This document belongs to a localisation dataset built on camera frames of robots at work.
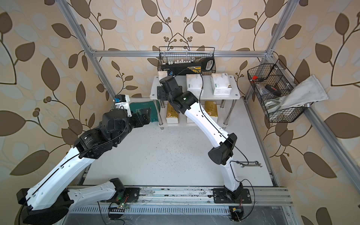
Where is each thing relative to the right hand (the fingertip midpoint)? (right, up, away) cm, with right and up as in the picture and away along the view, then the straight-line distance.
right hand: (167, 89), depth 76 cm
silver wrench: (+54, -45, +9) cm, 70 cm away
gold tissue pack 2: (+12, -18, +19) cm, 29 cm away
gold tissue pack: (+2, -15, +15) cm, 22 cm away
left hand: (-9, -11, -14) cm, 20 cm away
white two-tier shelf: (-7, -15, +23) cm, 28 cm away
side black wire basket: (+63, +6, +9) cm, 64 cm away
